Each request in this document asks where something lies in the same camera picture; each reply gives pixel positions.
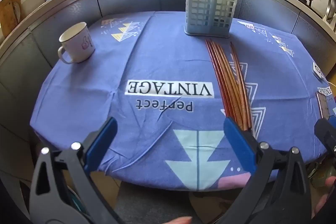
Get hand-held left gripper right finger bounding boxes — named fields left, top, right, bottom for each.
left=218, top=116, right=313, bottom=224

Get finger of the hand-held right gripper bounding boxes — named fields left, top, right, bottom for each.
left=314, top=115, right=336, bottom=155

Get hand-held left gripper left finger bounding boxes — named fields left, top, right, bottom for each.
left=29, top=116, right=120, bottom=224

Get bundle of brown wooden chopsticks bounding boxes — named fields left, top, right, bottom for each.
left=205, top=39, right=254, bottom=132

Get blue-grey plastic utensil holder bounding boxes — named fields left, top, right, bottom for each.
left=184, top=0, right=239, bottom=38

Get person's right hand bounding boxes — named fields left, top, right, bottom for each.
left=314, top=176, right=336, bottom=218

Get person's left hand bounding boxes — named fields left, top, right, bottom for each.
left=161, top=217, right=193, bottom=224

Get smartphone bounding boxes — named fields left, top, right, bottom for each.
left=316, top=91, right=331, bottom=119

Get white square device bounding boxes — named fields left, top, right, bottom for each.
left=312, top=62, right=326, bottom=81

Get blue printed tablecloth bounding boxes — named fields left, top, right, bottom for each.
left=29, top=11, right=332, bottom=191

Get white mug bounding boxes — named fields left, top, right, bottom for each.
left=58, top=22, right=96, bottom=64

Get metal pot lid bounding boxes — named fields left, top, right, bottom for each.
left=324, top=0, right=336, bottom=24

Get wooden cutting board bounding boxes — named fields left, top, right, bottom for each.
left=0, top=0, right=21, bottom=30

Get white cable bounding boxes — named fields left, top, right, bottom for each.
left=322, top=77, right=336, bottom=88

